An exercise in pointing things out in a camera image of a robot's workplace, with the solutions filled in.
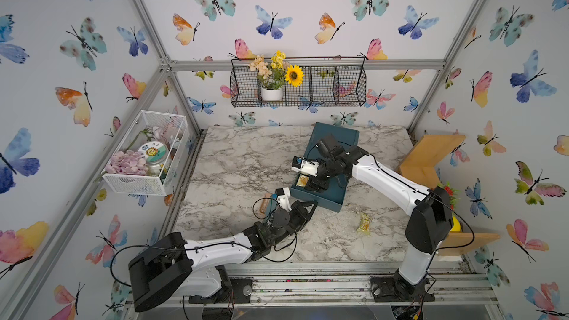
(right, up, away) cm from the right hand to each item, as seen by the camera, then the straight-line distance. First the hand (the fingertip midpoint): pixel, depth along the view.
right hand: (311, 175), depth 84 cm
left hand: (+2, -8, -10) cm, 13 cm away
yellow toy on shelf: (+45, -15, -14) cm, 49 cm away
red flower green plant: (+44, -5, -12) cm, 46 cm away
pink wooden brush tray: (-15, -6, -11) cm, 20 cm away
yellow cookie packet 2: (+21, -20, +3) cm, 29 cm away
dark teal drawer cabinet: (+15, +14, +7) cm, 22 cm away
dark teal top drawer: (+7, -7, -8) cm, 13 cm away
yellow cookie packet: (-3, -2, -2) cm, 5 cm away
